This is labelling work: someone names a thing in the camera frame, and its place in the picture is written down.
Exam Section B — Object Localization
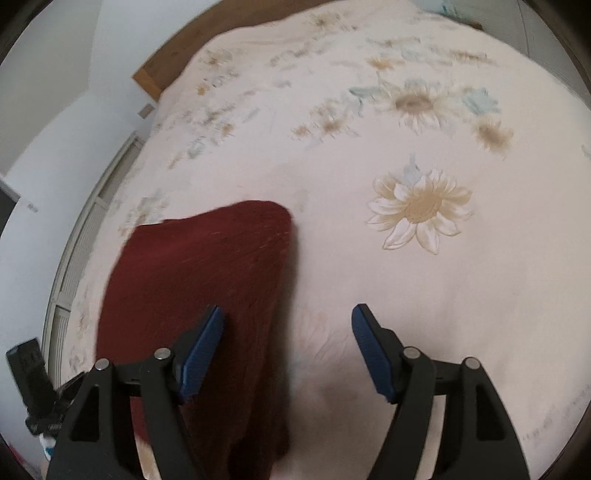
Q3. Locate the white louvered wardrobe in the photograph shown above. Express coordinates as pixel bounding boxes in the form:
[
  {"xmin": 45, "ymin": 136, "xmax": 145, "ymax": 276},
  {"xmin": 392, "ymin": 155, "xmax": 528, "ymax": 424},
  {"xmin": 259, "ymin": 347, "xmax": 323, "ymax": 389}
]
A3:
[{"xmin": 442, "ymin": 0, "xmax": 586, "ymax": 89}]

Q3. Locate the dark red knit sweater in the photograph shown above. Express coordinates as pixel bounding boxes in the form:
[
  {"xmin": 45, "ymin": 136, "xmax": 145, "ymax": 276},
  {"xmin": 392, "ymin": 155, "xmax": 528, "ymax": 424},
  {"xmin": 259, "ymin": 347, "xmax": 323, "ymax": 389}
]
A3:
[{"xmin": 96, "ymin": 200, "xmax": 293, "ymax": 479}]

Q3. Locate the white low radiator cabinet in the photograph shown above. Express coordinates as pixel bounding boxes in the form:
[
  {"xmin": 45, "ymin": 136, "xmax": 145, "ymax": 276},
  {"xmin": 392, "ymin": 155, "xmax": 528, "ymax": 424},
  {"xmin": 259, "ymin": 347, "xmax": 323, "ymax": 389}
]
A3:
[{"xmin": 41, "ymin": 134, "xmax": 143, "ymax": 386}]

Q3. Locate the left wall switch plate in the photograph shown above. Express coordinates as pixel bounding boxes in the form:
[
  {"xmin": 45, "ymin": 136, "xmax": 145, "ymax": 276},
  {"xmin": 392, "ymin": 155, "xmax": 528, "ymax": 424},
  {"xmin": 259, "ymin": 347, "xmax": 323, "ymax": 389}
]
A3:
[{"xmin": 138, "ymin": 103, "xmax": 155, "ymax": 119}]

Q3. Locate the wooden headboard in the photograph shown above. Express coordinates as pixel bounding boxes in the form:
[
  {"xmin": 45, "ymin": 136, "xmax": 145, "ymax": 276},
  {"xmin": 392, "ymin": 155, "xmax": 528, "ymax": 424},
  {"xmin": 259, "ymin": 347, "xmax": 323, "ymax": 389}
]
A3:
[{"xmin": 132, "ymin": 0, "xmax": 327, "ymax": 101}]

